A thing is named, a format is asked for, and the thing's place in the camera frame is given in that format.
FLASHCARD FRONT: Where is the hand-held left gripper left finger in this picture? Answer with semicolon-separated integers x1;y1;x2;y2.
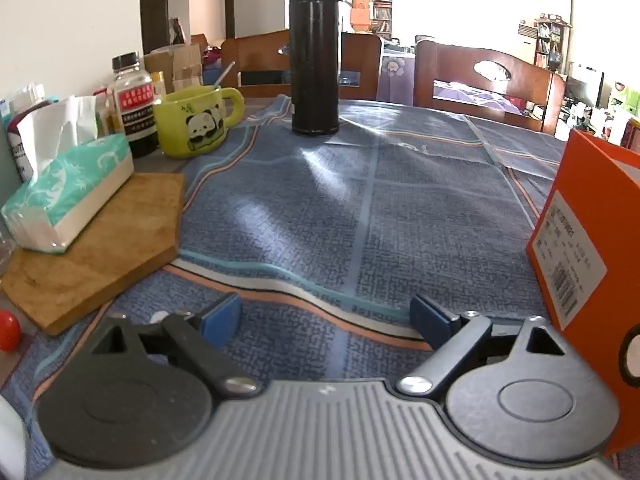
92;292;261;401

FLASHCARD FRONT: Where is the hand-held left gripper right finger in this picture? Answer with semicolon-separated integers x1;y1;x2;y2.
395;294;571;398

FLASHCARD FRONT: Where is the orange cardboard box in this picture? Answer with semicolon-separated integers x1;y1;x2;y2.
526;129;640;458

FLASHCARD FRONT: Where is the wooden cutting board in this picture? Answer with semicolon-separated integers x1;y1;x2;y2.
0;172;187;337

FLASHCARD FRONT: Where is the blue checked tablecloth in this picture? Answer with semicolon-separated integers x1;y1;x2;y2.
0;94;640;480

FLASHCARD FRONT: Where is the green panda mug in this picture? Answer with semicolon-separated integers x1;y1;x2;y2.
152;86;246;160

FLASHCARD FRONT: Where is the teal tissue pack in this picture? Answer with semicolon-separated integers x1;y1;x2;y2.
1;95;136;253

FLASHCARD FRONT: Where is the small red ball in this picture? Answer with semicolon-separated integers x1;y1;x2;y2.
0;310;22;352

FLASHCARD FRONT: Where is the brown bottle with black cap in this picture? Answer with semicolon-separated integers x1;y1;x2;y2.
111;52;160;158

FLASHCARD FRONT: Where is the metal spoon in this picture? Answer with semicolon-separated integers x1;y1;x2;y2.
214;61;236;92

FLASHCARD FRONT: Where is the white container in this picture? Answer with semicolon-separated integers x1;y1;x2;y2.
0;395;28;480

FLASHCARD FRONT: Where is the purple floral cloth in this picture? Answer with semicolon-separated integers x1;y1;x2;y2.
377;50;418;106

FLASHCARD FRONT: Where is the wooden chair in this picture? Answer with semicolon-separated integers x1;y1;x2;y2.
220;30;383;102
414;40;566;135

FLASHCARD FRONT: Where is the brown cardboard box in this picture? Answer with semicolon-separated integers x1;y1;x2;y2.
144;42;203;96

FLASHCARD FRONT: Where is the black thermos bottle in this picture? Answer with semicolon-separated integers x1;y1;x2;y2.
288;0;347;137

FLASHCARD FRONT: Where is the black television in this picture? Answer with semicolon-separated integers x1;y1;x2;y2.
565;62;606;108

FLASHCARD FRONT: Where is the white standing air conditioner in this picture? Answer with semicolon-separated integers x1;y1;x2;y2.
517;21;540;63

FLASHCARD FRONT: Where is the tall dark bookshelf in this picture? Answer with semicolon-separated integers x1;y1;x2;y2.
535;12;572;73

